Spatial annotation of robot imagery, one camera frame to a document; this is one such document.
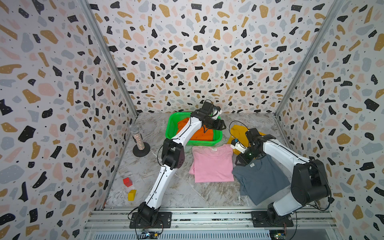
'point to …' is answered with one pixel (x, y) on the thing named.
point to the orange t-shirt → (200, 135)
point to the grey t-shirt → (261, 178)
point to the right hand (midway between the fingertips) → (239, 160)
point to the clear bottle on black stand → (141, 149)
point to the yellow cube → (131, 195)
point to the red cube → (127, 182)
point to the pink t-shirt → (212, 163)
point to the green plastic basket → (171, 127)
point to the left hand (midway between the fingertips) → (224, 125)
